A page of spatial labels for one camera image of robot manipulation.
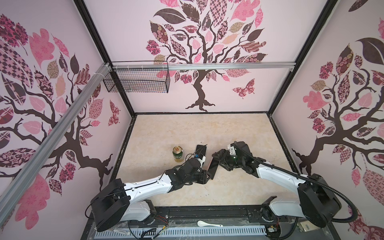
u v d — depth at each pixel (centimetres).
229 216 76
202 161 74
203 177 69
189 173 62
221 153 77
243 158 66
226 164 75
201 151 100
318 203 42
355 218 38
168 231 70
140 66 90
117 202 41
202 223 71
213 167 87
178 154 86
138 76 95
